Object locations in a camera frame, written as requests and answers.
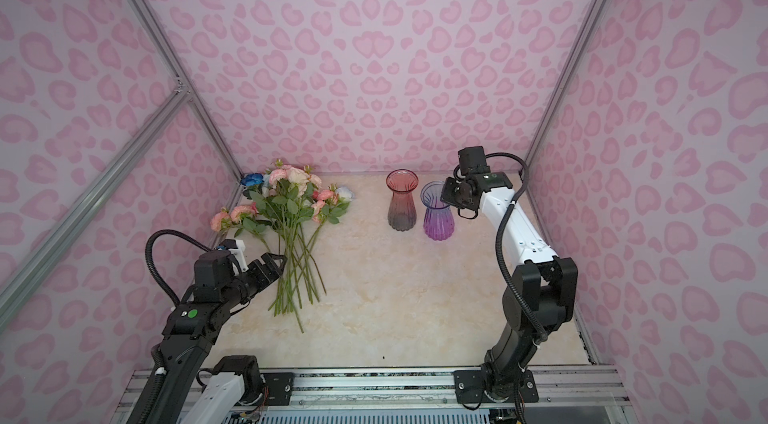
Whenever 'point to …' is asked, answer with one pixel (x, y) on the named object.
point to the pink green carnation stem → (246, 217)
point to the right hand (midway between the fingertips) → (450, 192)
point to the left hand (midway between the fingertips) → (277, 260)
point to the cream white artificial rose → (297, 181)
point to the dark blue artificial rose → (252, 179)
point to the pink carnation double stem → (287, 208)
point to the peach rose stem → (314, 180)
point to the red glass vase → (402, 212)
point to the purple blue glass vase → (438, 221)
